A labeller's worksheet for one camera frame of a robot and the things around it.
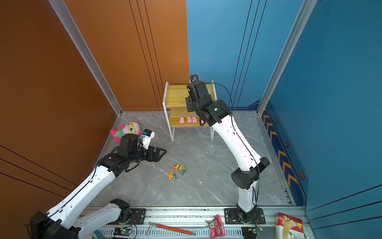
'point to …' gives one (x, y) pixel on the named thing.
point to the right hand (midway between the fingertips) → (195, 97)
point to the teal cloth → (98, 235)
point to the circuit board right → (256, 229)
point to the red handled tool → (171, 229)
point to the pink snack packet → (217, 228)
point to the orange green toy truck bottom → (172, 176)
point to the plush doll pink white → (130, 127)
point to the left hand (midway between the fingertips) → (161, 147)
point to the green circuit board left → (122, 231)
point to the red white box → (288, 227)
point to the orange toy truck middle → (175, 169)
